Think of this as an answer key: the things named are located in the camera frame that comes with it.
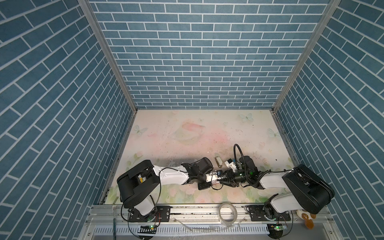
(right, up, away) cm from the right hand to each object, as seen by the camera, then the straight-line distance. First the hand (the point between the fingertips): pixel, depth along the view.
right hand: (218, 179), depth 82 cm
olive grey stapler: (+2, +8, +7) cm, 11 cm away
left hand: (-4, -2, +3) cm, 5 cm away
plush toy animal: (+40, -12, -12) cm, 44 cm away
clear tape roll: (+2, -16, -12) cm, 20 cm away
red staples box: (-2, -2, +1) cm, 3 cm away
